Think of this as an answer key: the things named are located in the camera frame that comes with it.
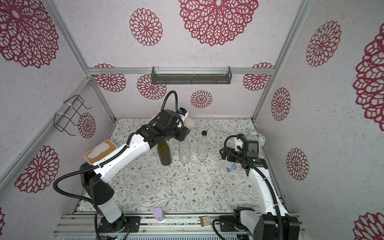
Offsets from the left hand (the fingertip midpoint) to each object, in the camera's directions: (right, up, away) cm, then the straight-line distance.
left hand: (185, 130), depth 78 cm
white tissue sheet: (-57, -12, +18) cm, 60 cm away
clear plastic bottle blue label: (+11, -13, +25) cm, 30 cm away
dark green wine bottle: (-13, -13, +10) cm, 21 cm away
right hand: (+23, -11, +5) cm, 26 cm away
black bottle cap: (+10, -2, +1) cm, 10 cm away
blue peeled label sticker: (+30, -23, +17) cm, 41 cm away
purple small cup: (-12, -39, -9) cm, 42 cm away
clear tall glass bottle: (-1, -14, +22) cm, 26 cm away
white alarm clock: (+47, -6, +15) cm, 50 cm away
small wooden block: (+10, -45, -5) cm, 46 cm away
